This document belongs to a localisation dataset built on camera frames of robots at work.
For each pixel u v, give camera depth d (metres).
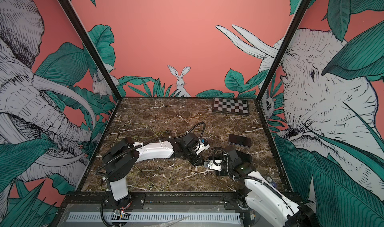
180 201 0.75
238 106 1.14
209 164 0.71
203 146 0.78
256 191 0.53
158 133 1.01
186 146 0.69
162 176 0.82
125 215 0.73
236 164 0.64
